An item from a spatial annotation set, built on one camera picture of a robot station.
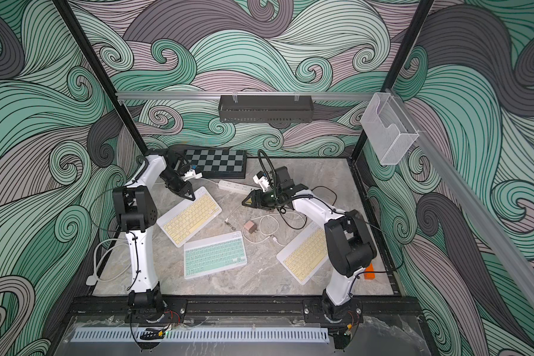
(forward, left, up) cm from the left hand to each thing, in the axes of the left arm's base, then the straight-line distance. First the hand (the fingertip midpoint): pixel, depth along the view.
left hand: (189, 195), depth 96 cm
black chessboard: (+24, -9, -4) cm, 26 cm away
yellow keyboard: (-23, -50, -7) cm, 56 cm away
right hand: (-8, -27, +6) cm, 29 cm away
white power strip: (+10, -19, -6) cm, 22 cm away
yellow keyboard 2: (-12, +1, -3) cm, 12 cm away
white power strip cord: (-32, +31, -9) cm, 46 cm away
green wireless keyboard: (-23, -13, -7) cm, 28 cm away
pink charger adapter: (-12, -27, -6) cm, 30 cm away
